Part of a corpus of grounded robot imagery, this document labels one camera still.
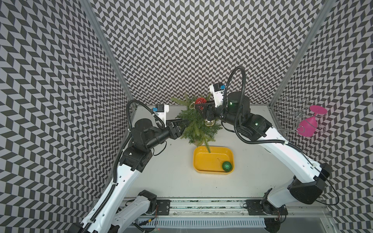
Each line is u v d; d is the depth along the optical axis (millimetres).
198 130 712
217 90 525
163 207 720
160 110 550
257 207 731
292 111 970
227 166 825
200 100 607
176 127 547
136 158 456
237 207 748
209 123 707
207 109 542
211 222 693
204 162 871
